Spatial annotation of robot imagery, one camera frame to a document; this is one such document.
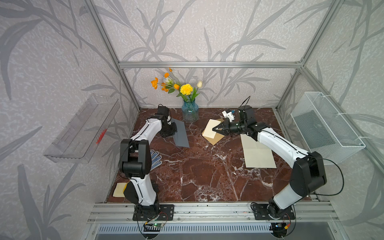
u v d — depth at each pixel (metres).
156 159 0.92
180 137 1.00
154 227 0.72
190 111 1.05
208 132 0.79
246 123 0.65
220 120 0.79
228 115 0.77
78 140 0.67
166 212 0.74
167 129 0.81
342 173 0.42
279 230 0.72
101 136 0.65
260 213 0.73
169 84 1.02
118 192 0.79
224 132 0.72
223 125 0.75
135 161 0.50
